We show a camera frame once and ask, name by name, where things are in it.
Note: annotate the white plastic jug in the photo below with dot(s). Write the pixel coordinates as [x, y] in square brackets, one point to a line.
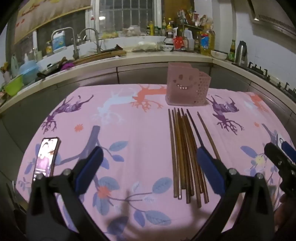
[188, 38]

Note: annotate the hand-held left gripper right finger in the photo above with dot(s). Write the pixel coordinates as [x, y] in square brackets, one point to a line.
[209, 169]

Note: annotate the small white device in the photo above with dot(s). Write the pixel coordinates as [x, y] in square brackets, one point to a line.
[280, 138]

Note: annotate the yellow cooking oil bottle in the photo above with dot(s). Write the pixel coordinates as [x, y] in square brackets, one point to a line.
[207, 41]

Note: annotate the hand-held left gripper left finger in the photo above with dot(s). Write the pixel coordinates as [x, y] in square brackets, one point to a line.
[92, 166]

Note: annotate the yellow dish soap bottle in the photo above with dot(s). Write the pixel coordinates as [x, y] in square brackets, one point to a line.
[49, 47]

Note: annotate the clear plastic bag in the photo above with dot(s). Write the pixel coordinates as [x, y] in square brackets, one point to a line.
[131, 30]

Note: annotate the white plastic bottle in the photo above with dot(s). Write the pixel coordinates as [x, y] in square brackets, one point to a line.
[14, 64]

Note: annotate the steel faucet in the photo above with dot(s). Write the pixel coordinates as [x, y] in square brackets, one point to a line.
[98, 41]
[74, 44]

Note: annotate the pink printed tablecloth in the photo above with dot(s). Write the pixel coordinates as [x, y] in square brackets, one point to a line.
[138, 139]

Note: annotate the white plastic bag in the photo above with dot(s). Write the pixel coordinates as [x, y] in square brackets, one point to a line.
[143, 45]

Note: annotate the bundle of wooden chopsticks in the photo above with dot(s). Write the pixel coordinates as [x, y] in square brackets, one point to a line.
[182, 150]

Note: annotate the pink plastic utensil holder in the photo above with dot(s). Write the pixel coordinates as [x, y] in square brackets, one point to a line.
[185, 92]

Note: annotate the smartphone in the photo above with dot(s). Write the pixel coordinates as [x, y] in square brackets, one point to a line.
[46, 157]

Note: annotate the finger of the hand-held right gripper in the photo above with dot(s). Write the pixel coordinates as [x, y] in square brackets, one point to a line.
[275, 157]
[289, 150]

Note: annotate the blue and white bowl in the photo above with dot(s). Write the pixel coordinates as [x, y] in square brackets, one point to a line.
[167, 47]

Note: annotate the red packet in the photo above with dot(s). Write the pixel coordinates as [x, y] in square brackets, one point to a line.
[179, 42]

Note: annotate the dark brown chopstick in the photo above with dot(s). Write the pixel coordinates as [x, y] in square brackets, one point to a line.
[208, 134]

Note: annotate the green plastic basin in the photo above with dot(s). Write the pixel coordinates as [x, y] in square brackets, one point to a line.
[13, 85]

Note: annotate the black gas stove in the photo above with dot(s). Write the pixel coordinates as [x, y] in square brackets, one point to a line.
[266, 74]

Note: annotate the barred window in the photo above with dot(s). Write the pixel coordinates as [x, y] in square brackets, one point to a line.
[126, 14]

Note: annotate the dark pan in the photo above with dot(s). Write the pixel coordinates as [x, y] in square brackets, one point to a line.
[49, 68]

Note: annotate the purple cloth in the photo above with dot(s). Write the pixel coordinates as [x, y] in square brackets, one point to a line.
[67, 64]

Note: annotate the wall poster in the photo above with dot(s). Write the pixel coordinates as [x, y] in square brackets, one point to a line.
[46, 14]

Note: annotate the steel kettle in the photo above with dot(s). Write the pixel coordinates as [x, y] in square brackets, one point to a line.
[241, 52]

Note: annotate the blue label detergent jug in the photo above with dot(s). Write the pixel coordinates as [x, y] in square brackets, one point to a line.
[59, 42]

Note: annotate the dark bottle with green label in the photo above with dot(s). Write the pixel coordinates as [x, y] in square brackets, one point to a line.
[232, 49]

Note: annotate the wooden cutting board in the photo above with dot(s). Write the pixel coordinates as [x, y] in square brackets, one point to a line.
[99, 56]

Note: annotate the steel range hood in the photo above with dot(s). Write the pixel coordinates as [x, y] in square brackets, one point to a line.
[272, 16]

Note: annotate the person's right hand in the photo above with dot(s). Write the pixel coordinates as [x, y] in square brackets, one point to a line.
[283, 213]

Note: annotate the blue plastic basin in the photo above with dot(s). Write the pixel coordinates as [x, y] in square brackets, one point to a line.
[29, 69]

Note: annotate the dark sauce bottle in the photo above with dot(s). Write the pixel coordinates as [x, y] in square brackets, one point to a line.
[169, 29]

